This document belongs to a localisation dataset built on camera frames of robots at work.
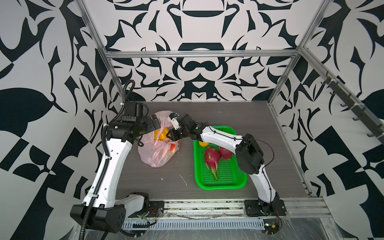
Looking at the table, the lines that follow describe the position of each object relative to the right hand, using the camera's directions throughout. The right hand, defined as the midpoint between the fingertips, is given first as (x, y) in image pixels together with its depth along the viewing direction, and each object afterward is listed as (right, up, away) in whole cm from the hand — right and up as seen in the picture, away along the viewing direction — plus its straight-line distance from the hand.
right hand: (167, 133), depth 86 cm
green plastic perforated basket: (+35, -23, -1) cm, 42 cm away
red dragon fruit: (+25, -12, -3) cm, 28 cm away
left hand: (-7, +7, -14) cm, 17 cm away
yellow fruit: (-2, +1, -10) cm, 11 cm away
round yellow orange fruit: (+21, -7, +6) cm, 23 cm away
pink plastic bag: (-4, -6, -12) cm, 14 cm away
